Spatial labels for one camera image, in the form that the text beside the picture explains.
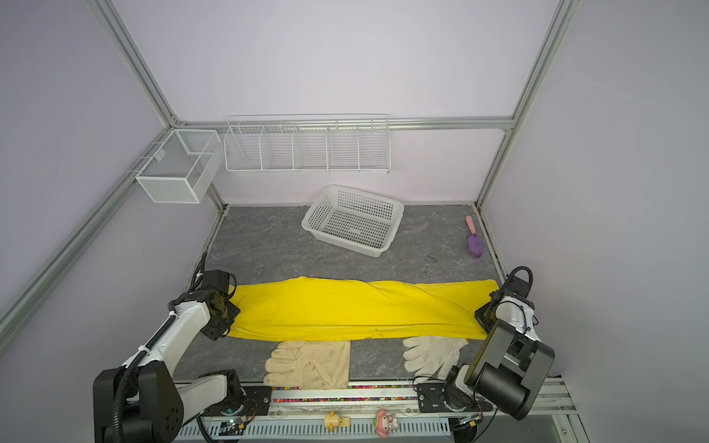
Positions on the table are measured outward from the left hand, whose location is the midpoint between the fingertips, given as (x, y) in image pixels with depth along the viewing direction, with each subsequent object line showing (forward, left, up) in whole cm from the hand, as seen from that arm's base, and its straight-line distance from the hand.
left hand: (227, 324), depth 83 cm
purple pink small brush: (+26, -87, -2) cm, 91 cm away
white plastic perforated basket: (+43, -43, -5) cm, 61 cm away
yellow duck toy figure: (-27, -32, 0) cm, 42 cm away
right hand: (-5, -81, -3) cm, 81 cm away
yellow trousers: (+4, -28, -2) cm, 29 cm away
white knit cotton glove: (-13, -59, -3) cm, 60 cm away
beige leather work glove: (-13, -25, -3) cm, 28 cm away
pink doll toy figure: (-28, -45, -1) cm, 53 cm away
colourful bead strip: (-22, -35, -5) cm, 42 cm away
